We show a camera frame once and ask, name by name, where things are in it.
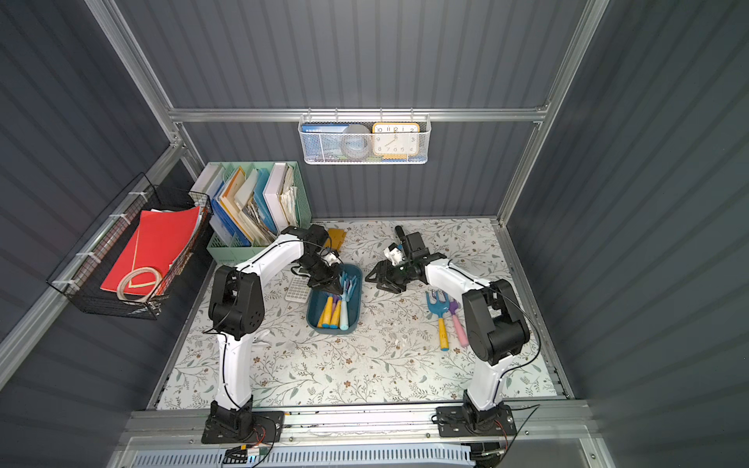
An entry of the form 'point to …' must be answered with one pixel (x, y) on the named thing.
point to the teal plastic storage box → (317, 298)
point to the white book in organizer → (272, 199)
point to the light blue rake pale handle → (346, 294)
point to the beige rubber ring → (122, 283)
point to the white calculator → (298, 289)
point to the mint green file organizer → (249, 204)
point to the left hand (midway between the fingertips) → (338, 290)
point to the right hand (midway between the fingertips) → (378, 279)
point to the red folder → (162, 236)
